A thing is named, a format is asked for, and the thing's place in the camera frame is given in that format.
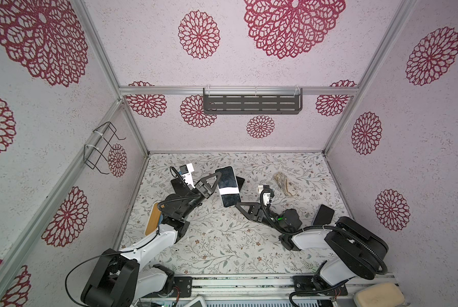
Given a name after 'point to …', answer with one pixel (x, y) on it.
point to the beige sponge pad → (382, 295)
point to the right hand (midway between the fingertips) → (237, 207)
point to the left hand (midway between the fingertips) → (222, 174)
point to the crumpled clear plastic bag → (283, 181)
